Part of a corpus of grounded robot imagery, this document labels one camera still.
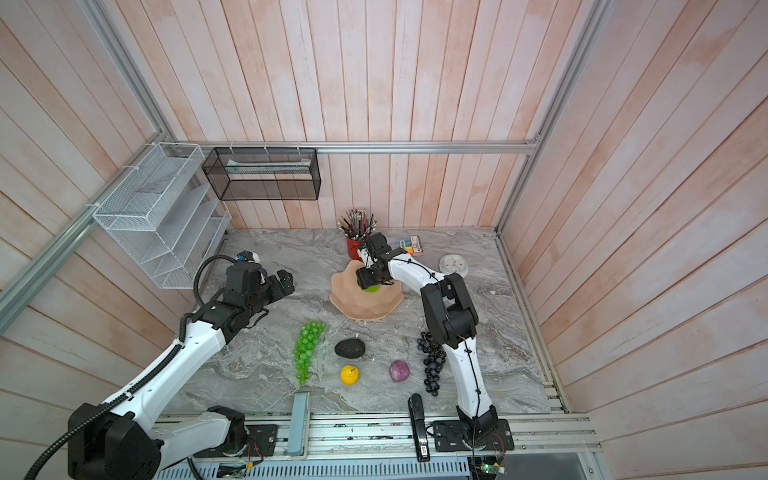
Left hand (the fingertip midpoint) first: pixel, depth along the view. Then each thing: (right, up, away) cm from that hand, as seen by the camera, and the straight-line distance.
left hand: (280, 286), depth 82 cm
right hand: (+23, +1, +20) cm, 31 cm away
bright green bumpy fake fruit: (+26, -2, +14) cm, 29 cm away
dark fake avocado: (+20, -18, +2) cm, 27 cm away
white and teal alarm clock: (+55, +6, +25) cm, 61 cm away
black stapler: (+37, -34, -9) cm, 52 cm away
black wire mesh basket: (-13, +38, +22) cm, 46 cm away
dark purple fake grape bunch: (+44, -20, +1) cm, 48 cm away
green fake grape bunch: (+7, -14, +4) cm, 17 cm away
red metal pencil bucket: (+19, +11, +22) cm, 31 cm away
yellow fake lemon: (+20, -24, -3) cm, 31 cm away
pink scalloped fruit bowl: (+17, -6, +19) cm, 26 cm away
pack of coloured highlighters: (+41, +13, +32) cm, 54 cm away
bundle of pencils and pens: (+20, +20, +21) cm, 35 cm away
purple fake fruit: (+33, -23, -2) cm, 41 cm away
